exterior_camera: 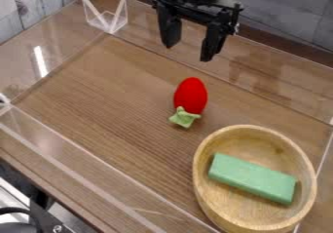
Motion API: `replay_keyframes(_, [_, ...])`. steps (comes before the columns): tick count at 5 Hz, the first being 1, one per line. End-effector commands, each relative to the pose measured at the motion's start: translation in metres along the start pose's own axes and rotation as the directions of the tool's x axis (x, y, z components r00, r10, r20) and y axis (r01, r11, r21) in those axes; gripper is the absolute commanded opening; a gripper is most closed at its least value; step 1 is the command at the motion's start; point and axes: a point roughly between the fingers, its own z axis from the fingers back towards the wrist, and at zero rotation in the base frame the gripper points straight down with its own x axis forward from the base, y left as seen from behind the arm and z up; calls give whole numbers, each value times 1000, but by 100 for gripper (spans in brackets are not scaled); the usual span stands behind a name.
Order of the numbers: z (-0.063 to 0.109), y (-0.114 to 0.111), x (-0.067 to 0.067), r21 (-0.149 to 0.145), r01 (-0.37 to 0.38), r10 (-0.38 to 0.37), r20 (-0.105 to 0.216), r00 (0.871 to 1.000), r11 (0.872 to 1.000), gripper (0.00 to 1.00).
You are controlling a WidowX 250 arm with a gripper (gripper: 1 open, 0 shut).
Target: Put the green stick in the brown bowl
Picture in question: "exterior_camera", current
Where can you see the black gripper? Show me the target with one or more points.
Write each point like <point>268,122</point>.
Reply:
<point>217,13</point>

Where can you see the green foam stick block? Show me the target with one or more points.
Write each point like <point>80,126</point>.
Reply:
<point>249,177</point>

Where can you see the light wooden bowl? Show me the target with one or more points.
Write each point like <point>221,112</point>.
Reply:
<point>235,210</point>

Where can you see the red plush strawberry toy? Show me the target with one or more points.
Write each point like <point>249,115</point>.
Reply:
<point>189,101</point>

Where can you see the clear acrylic corner bracket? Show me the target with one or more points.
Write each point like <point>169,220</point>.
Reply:
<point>109,22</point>

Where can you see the clear acrylic enclosure wall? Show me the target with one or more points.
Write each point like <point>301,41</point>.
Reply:
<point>105,197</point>

